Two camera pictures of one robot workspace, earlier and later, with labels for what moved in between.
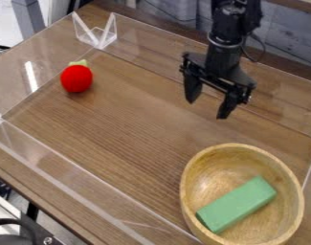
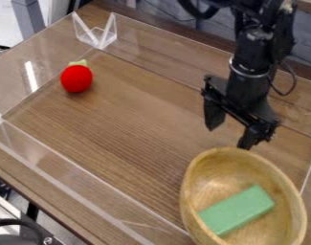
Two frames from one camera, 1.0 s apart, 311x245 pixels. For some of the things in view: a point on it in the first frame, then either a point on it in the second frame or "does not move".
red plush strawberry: [76, 76] does not move
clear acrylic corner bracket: [95, 35] does not move
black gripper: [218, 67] to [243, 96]
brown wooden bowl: [220, 169] does not move
